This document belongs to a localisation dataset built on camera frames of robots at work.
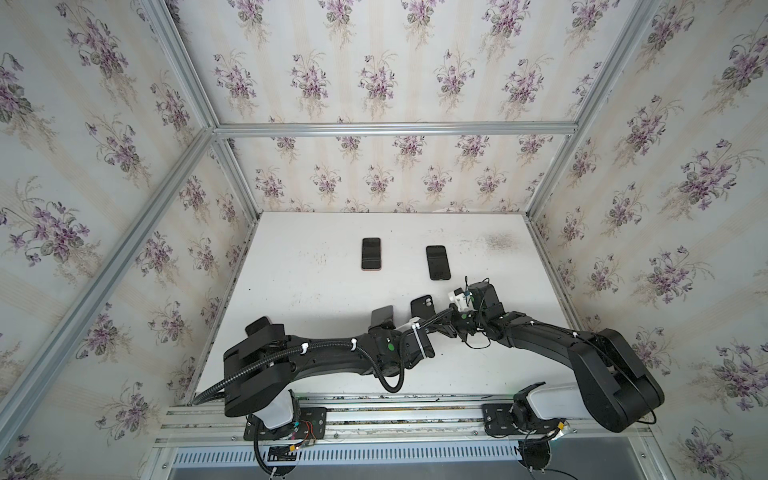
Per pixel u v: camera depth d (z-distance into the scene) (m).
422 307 0.92
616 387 0.43
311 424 0.72
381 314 0.92
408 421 0.75
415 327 0.63
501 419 0.73
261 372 0.42
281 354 0.43
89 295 0.54
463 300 0.83
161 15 0.70
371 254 1.08
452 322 0.76
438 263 1.05
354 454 0.76
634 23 0.73
